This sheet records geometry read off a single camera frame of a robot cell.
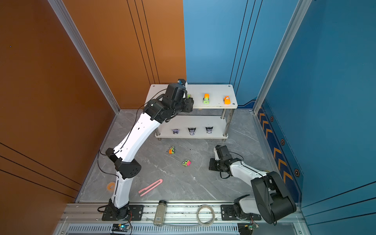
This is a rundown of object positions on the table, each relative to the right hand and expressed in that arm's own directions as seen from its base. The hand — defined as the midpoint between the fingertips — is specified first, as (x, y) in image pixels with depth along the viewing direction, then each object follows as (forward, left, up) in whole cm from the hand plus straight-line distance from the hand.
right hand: (209, 165), depth 90 cm
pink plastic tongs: (-15, +36, +2) cm, 39 cm away
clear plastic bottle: (-26, +26, +5) cm, 37 cm away
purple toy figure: (+20, +21, +10) cm, 30 cm away
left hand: (+18, +10, +37) cm, 43 cm away
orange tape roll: (-13, +57, 0) cm, 58 cm away
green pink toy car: (0, +14, +2) cm, 14 cm away
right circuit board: (-32, -16, -1) cm, 36 cm away
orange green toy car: (+9, +24, +3) cm, 25 cm away
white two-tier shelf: (+30, -11, +4) cm, 32 cm away
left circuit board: (-32, +45, -1) cm, 55 cm away
